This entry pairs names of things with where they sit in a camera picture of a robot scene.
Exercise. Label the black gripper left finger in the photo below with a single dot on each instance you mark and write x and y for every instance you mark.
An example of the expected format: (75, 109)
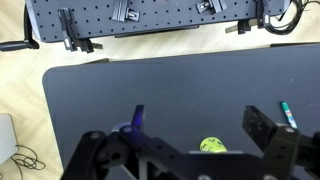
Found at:
(156, 146)

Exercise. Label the black clamp with metal jaw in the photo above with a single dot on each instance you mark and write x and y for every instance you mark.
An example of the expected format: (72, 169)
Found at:
(256, 20)

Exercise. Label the white plastic box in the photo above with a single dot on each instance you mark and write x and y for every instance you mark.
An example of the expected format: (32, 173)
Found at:
(6, 136)

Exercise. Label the black clamp with label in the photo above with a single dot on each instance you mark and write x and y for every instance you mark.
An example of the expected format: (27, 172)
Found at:
(70, 31)

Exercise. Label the black perforated breadboard table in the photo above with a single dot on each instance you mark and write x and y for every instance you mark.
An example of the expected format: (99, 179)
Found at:
(166, 15)

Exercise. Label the green whiteboard marker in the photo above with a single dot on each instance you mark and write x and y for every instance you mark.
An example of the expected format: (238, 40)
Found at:
(288, 115)

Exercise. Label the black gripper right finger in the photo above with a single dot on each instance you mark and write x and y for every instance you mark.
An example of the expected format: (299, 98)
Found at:
(258, 124)

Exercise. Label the yellow-green cup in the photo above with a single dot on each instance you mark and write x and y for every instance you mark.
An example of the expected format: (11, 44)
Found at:
(212, 145)

